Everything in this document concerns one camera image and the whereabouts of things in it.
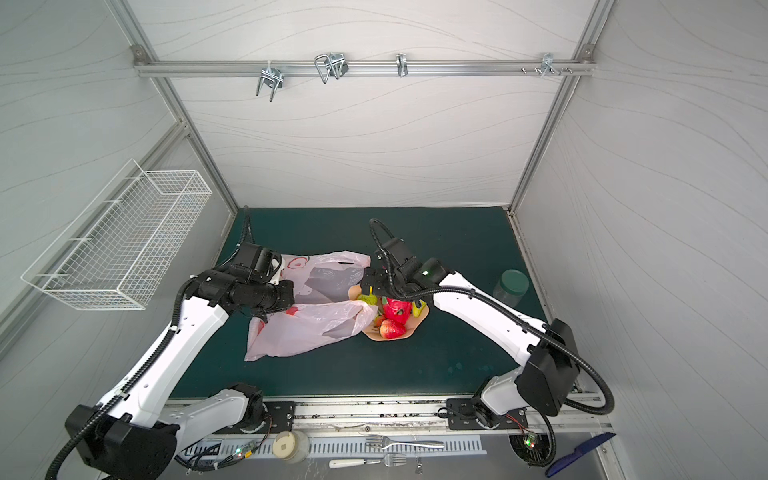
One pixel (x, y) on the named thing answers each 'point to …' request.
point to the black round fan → (532, 448)
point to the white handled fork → (390, 460)
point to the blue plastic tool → (581, 450)
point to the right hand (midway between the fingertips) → (380, 277)
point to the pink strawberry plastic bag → (322, 311)
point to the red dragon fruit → (397, 310)
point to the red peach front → (391, 330)
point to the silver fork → (385, 442)
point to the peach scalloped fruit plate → (411, 325)
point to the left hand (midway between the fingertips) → (299, 294)
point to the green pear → (417, 311)
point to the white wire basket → (118, 250)
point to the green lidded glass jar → (511, 287)
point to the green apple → (370, 299)
